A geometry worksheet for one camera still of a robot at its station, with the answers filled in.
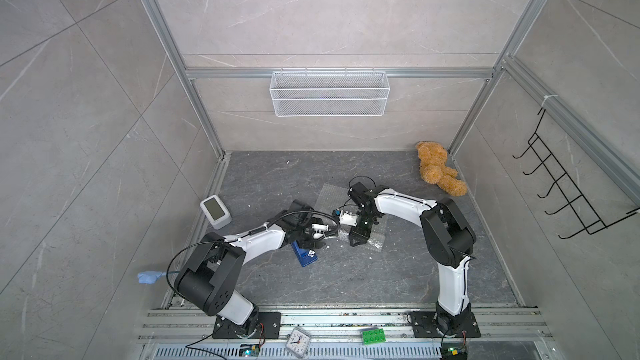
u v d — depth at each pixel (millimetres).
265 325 733
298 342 689
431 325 725
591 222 582
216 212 952
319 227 787
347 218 841
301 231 747
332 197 1036
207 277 442
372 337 686
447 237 518
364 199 727
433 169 940
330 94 1007
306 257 813
